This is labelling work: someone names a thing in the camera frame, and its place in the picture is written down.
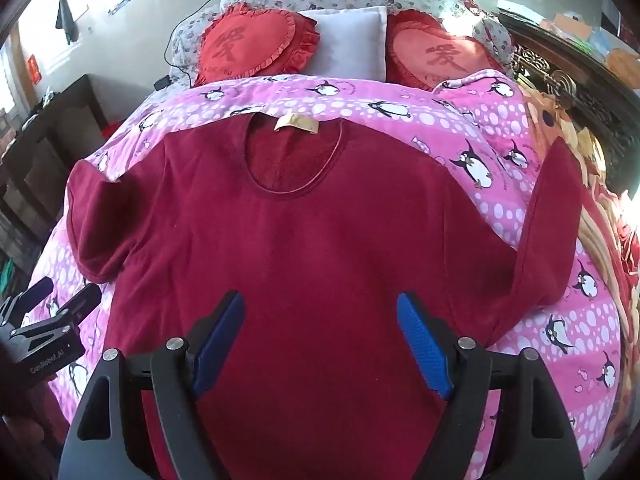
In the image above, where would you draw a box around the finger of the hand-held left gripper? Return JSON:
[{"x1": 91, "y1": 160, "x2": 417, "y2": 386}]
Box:
[
  {"x1": 7, "y1": 276, "x2": 55, "y2": 313},
  {"x1": 42, "y1": 286, "x2": 102, "y2": 328}
]

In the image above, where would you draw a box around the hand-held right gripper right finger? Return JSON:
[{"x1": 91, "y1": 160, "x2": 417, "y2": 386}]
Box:
[{"x1": 397, "y1": 291, "x2": 586, "y2": 480}]

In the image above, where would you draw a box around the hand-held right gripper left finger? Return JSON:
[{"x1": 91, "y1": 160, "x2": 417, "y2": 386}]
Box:
[{"x1": 60, "y1": 290, "x2": 246, "y2": 480}]

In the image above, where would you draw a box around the dark red fleece shirt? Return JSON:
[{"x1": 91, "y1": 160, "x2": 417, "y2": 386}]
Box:
[{"x1": 66, "y1": 110, "x2": 586, "y2": 480}]

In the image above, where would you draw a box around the dark wooden cabinet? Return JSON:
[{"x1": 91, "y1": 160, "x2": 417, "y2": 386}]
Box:
[{"x1": 0, "y1": 74, "x2": 108, "y2": 261}]

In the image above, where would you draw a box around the window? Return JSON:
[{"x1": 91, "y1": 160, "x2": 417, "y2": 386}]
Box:
[{"x1": 0, "y1": 40, "x2": 23, "y2": 131}]

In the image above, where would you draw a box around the yellow red floral blanket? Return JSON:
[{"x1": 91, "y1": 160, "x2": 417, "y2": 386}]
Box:
[{"x1": 520, "y1": 80, "x2": 640, "y2": 441}]

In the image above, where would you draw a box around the pink penguin print blanket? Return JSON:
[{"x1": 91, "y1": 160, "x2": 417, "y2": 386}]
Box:
[{"x1": 22, "y1": 72, "x2": 632, "y2": 463}]

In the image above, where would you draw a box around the dark hanging jacket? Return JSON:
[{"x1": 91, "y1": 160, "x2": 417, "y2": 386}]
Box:
[{"x1": 55, "y1": 0, "x2": 81, "y2": 46}]

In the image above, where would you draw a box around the red heart pillow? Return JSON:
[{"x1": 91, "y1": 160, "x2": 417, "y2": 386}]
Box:
[
  {"x1": 385, "y1": 9, "x2": 508, "y2": 92},
  {"x1": 192, "y1": 2, "x2": 321, "y2": 87}
]

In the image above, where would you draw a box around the carved wooden headboard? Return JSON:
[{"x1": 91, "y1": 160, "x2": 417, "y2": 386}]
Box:
[{"x1": 500, "y1": 10, "x2": 640, "y2": 196}]

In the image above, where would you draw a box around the white pillow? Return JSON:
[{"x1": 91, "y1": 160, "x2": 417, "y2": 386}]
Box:
[{"x1": 298, "y1": 6, "x2": 388, "y2": 81}]

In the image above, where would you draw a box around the black cable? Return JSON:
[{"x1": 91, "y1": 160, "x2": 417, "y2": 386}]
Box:
[{"x1": 162, "y1": 0, "x2": 266, "y2": 86}]

